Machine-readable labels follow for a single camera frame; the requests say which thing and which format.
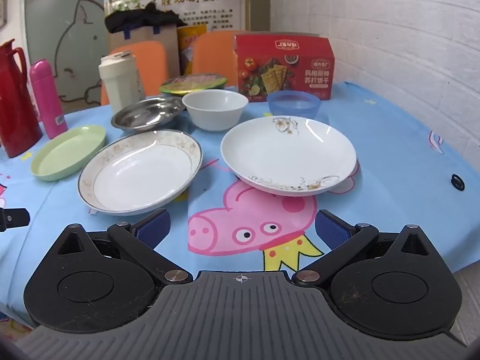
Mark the green instant noodle bowl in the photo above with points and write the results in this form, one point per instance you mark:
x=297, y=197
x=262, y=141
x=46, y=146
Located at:
x=191, y=83

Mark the red cracker box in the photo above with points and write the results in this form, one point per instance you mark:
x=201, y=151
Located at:
x=285, y=67

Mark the blue plastic bowl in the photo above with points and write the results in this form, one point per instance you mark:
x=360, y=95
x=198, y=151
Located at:
x=292, y=104

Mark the floral white plate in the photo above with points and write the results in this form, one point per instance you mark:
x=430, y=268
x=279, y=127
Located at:
x=285, y=153

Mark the orange chair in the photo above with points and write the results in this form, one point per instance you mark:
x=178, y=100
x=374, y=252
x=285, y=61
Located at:
x=213, y=56
x=153, y=63

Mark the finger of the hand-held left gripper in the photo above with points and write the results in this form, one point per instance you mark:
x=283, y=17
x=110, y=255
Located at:
x=15, y=219

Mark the grey-rimmed white plate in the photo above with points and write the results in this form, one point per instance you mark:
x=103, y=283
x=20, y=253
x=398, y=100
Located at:
x=138, y=176

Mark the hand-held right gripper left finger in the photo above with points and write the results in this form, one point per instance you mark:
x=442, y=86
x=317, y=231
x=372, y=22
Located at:
x=152, y=228

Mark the red thermos jug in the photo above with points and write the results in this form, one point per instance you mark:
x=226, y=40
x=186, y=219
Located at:
x=15, y=112

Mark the pink thermos bottle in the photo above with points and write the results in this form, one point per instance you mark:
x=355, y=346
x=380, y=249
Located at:
x=47, y=97

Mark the yellow snack bag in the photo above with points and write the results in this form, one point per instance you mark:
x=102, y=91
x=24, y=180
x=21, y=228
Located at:
x=185, y=47

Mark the green plastic plate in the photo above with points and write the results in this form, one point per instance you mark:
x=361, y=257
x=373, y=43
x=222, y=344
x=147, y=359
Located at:
x=63, y=155

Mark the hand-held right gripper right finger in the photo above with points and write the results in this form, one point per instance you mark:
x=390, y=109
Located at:
x=332, y=228

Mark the white ceramic bowl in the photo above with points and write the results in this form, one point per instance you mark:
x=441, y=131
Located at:
x=213, y=114

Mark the stainless steel bowl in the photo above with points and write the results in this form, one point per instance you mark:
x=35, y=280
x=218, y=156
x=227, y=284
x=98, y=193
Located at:
x=146, y=114

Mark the brown paper bag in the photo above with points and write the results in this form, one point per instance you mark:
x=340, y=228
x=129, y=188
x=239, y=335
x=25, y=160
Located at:
x=167, y=41

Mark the frosted glass panel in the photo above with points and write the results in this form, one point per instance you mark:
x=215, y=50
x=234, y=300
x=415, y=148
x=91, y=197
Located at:
x=56, y=15

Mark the white travel tumbler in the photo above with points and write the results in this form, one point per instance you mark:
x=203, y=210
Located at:
x=120, y=86

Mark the blue cartoon tablecloth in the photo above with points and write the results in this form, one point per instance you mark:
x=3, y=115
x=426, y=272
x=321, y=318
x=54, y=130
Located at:
x=393, y=157

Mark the wall poster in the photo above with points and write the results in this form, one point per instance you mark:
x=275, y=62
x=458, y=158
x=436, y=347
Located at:
x=225, y=7

